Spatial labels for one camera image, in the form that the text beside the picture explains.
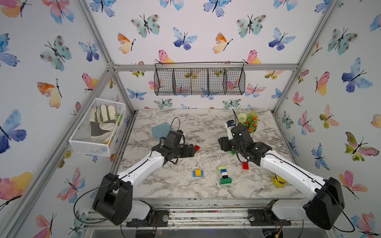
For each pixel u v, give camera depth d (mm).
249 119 932
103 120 772
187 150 755
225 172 868
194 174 859
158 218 737
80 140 580
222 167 891
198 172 864
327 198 392
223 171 880
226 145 711
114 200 413
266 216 648
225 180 846
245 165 903
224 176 848
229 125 698
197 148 986
